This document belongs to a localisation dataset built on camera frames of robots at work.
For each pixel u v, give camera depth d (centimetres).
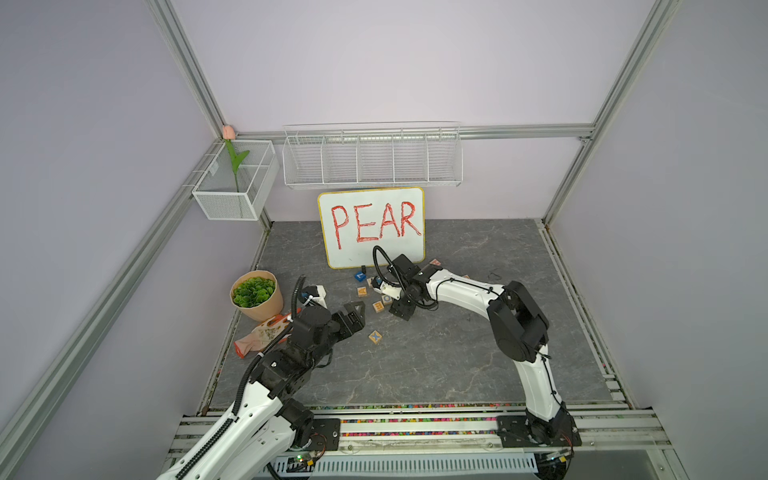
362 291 99
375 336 89
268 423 61
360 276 105
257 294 87
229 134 90
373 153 98
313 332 54
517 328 53
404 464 71
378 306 96
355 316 67
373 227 99
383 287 86
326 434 74
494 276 105
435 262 108
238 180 89
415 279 71
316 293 68
